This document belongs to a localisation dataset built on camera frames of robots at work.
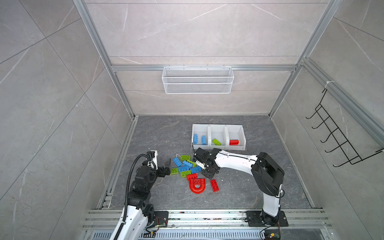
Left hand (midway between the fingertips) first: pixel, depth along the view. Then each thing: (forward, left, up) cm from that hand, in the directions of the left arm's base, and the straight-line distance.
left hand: (161, 156), depth 80 cm
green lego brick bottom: (-5, -12, -14) cm, 19 cm away
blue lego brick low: (+19, -26, -13) cm, 34 cm away
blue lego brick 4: (-2, -11, -13) cm, 17 cm away
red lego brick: (+16, -46, -13) cm, 50 cm away
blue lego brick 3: (-2, -19, -14) cm, 24 cm away
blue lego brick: (+3, -7, -14) cm, 16 cm away
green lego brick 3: (-3, -6, -14) cm, 15 cm away
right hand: (-3, -27, -14) cm, 31 cm away
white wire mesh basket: (+50, -23, +15) cm, 57 cm away
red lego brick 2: (-12, -30, -14) cm, 35 cm away
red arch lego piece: (-12, -20, -15) cm, 27 cm away
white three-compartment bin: (+21, -40, -13) cm, 47 cm away
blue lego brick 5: (+1, -14, -12) cm, 19 cm away
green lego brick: (+18, -35, -15) cm, 42 cm away
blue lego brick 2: (+19, -20, -12) cm, 30 cm away
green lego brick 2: (+6, -12, -14) cm, 20 cm away
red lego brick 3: (-7, -17, -13) cm, 22 cm away
